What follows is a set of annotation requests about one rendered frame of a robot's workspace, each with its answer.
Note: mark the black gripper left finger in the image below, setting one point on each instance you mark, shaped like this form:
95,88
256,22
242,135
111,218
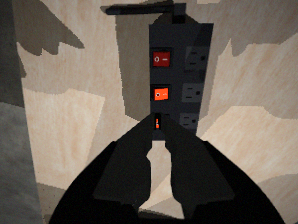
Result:
120,174

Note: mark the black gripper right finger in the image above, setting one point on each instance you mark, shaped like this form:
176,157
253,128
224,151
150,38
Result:
201,174

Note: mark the black power strip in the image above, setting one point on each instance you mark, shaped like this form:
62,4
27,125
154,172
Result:
178,58

